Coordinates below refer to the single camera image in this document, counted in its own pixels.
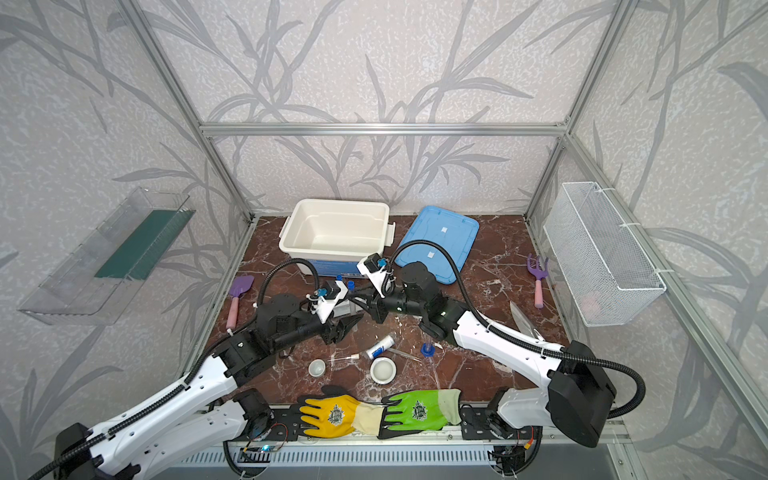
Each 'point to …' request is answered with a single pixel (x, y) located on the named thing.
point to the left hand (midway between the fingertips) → (358, 299)
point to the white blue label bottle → (387, 343)
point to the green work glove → (412, 411)
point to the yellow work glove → (340, 416)
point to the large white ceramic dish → (383, 370)
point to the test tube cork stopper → (341, 358)
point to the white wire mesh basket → (605, 273)
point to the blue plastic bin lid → (455, 232)
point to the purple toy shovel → (240, 285)
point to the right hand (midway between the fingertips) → (353, 285)
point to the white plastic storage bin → (336, 230)
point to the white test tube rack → (349, 305)
